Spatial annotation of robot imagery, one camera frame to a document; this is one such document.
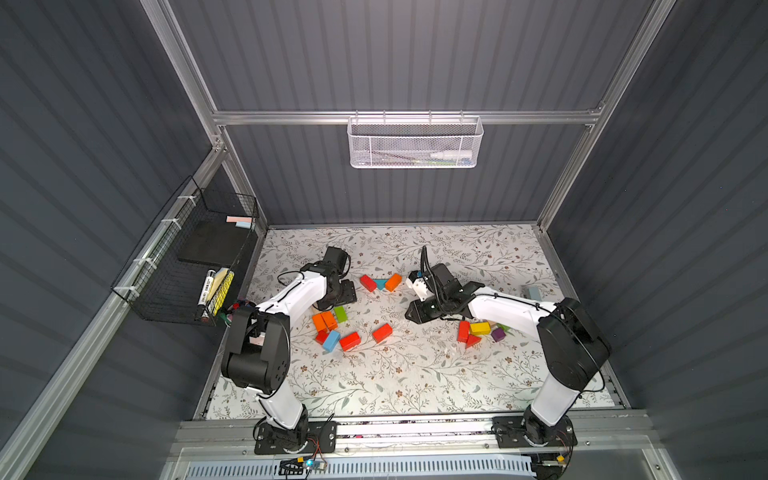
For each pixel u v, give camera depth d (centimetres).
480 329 89
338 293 78
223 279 71
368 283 102
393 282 102
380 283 102
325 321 91
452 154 93
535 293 95
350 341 88
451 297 69
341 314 96
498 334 88
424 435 75
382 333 91
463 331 91
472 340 89
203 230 79
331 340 88
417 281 83
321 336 89
